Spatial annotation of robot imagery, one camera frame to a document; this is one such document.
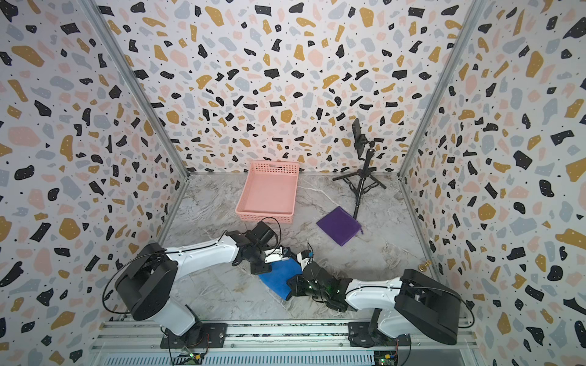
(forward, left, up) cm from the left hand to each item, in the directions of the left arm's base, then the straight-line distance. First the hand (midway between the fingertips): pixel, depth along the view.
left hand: (270, 260), depth 89 cm
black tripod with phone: (+45, -42, -3) cm, 62 cm away
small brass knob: (-3, -59, -1) cm, 60 cm away
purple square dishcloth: (+18, -30, -4) cm, 35 cm away
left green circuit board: (-30, +22, -2) cm, 37 cm away
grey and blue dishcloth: (-5, -5, +2) cm, 7 cm away
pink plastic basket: (+40, +4, -5) cm, 40 cm away
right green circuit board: (-31, -38, -3) cm, 50 cm away
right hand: (-10, -7, +3) cm, 12 cm away
